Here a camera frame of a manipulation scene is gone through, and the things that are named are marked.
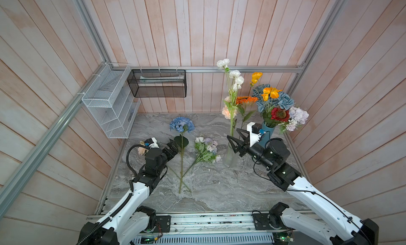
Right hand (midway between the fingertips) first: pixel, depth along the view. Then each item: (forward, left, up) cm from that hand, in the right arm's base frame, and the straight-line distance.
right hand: (232, 133), depth 67 cm
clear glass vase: (+2, -3, -26) cm, 27 cm away
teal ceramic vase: (+13, -24, -16) cm, 32 cm away
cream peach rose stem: (+12, +3, +2) cm, 12 cm away
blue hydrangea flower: (+22, +27, -20) cm, 40 cm away
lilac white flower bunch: (+11, -32, -1) cm, 34 cm away
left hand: (+2, +29, -16) cm, 33 cm away
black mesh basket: (+47, +44, -7) cm, 64 cm away
